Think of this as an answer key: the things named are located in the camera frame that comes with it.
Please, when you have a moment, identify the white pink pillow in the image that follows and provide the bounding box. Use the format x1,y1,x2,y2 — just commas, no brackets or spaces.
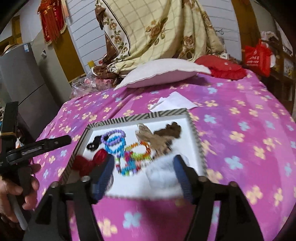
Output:
114,58,211,90

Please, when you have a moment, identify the tan fabric bow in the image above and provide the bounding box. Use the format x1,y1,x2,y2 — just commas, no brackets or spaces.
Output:
135,123,174,159

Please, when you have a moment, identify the red cushion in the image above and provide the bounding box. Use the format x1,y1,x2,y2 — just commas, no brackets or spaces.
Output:
195,55,247,80

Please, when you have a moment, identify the white paper sheet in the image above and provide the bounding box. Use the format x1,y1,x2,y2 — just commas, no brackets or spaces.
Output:
150,91,198,112

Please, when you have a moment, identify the purple bead bracelet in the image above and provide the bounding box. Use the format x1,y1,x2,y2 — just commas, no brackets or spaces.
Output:
100,128,127,147

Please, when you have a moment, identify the brown fluffy hair accessory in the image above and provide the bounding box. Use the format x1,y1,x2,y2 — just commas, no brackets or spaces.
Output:
153,122,182,140

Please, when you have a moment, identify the red shopping bag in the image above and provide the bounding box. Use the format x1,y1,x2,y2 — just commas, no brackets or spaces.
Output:
244,39,272,77

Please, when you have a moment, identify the black hair scrunchie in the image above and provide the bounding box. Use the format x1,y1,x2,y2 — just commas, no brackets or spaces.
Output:
86,135,109,152

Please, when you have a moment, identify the red ribbon bow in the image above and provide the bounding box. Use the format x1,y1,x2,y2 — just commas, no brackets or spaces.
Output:
72,149,107,177

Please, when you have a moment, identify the pink floral bed sheet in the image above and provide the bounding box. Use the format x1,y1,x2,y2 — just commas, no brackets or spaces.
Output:
34,71,295,240

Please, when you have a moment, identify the person's left hand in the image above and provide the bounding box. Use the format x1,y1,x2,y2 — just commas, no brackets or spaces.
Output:
1,176,40,223

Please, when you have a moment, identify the blue bead bracelet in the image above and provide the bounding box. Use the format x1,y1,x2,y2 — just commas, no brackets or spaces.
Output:
104,135,127,155

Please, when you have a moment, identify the grey refrigerator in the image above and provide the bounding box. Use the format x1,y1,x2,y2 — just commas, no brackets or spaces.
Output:
1,43,59,139

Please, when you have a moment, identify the multicolour bead bracelet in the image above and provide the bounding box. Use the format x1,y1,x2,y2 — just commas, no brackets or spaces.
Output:
115,141,152,176

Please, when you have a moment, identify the clear plastic wrapped bundle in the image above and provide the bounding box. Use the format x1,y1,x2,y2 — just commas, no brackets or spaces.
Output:
70,72,117,99

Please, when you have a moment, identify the red chinese knot tassel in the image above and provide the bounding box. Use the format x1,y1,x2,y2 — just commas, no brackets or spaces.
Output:
37,0,69,45

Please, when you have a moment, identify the wooden shelf rack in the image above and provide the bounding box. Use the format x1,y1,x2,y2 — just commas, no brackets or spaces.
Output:
262,30,295,113

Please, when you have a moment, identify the cream floral quilt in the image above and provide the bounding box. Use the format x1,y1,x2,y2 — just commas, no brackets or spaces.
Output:
93,1,225,79

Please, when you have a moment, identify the white fluffy hair accessory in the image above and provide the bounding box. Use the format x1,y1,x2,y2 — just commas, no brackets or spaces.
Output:
145,153,183,199

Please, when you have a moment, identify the striped white tray box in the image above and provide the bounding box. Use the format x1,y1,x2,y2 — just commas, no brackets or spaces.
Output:
60,108,208,200

